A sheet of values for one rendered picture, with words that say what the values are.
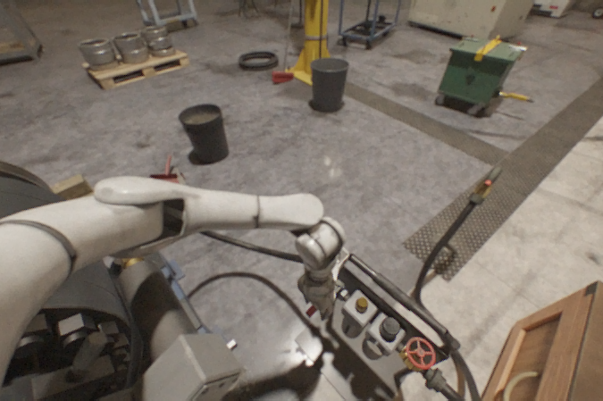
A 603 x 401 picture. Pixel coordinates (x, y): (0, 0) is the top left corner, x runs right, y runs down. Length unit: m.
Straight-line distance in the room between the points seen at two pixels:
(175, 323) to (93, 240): 0.22
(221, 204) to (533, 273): 1.69
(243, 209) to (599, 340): 1.03
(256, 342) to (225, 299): 0.26
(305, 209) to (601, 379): 0.88
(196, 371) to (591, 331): 1.03
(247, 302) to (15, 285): 1.14
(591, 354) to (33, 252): 1.15
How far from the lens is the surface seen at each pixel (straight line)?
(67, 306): 0.72
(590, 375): 1.05
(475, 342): 1.47
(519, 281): 1.75
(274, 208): 0.43
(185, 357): 0.44
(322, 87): 2.58
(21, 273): 0.27
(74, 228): 0.33
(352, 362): 1.25
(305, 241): 0.44
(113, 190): 0.38
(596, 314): 1.17
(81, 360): 0.42
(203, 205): 0.41
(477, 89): 3.01
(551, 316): 1.35
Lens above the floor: 1.23
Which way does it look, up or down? 47 degrees down
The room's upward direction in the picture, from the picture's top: 1 degrees counter-clockwise
